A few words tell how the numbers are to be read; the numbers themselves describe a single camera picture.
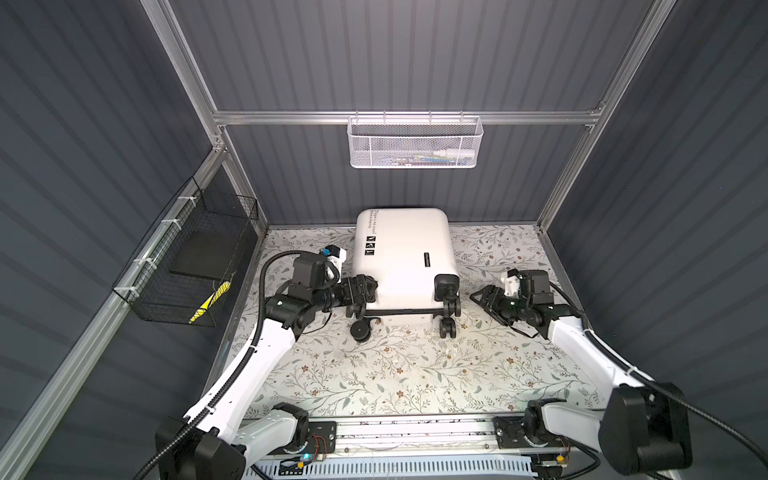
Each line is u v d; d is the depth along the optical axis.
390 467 0.74
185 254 0.73
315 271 0.58
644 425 0.40
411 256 0.85
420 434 0.75
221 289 0.71
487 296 0.77
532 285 0.67
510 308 0.73
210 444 0.37
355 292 0.65
